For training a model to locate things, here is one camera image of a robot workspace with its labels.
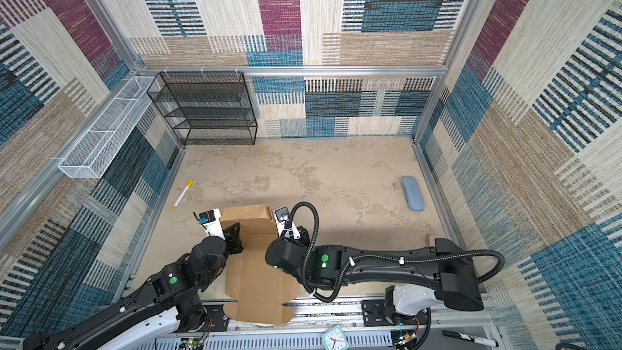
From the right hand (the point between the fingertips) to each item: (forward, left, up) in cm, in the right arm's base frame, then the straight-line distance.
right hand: (282, 234), depth 72 cm
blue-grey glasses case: (+22, -50, -17) cm, 57 cm away
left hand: (+5, +13, -2) cm, 15 cm away
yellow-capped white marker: (+30, +44, -17) cm, 56 cm away
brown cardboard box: (-12, +8, -12) cm, 18 cm away
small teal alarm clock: (-24, -14, -16) cm, 32 cm away
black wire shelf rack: (+60, +37, 0) cm, 71 cm away
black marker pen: (-25, -52, -16) cm, 60 cm away
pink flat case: (+3, -50, -16) cm, 53 cm away
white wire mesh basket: (+22, +55, +16) cm, 61 cm away
